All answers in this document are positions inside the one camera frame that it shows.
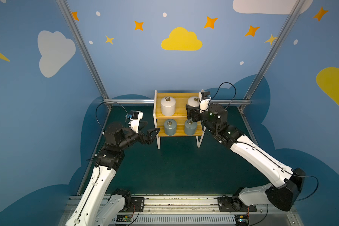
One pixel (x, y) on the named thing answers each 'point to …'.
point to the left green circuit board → (124, 218)
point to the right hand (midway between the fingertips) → (196, 103)
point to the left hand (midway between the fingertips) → (152, 123)
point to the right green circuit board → (242, 220)
